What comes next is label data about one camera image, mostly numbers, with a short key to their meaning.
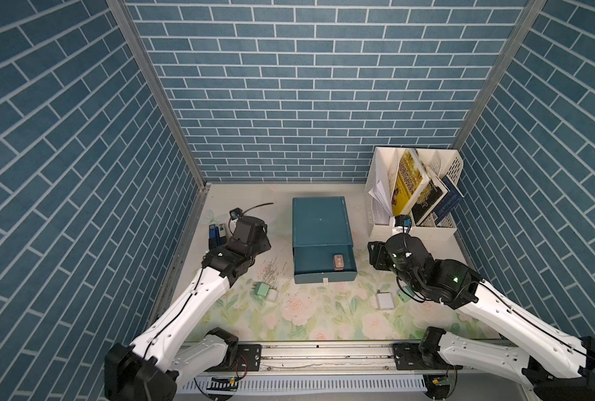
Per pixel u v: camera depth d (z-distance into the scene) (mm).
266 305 843
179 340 431
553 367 403
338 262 734
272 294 847
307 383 707
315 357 751
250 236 572
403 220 598
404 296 585
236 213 690
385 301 839
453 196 958
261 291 852
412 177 927
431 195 945
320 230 773
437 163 951
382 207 890
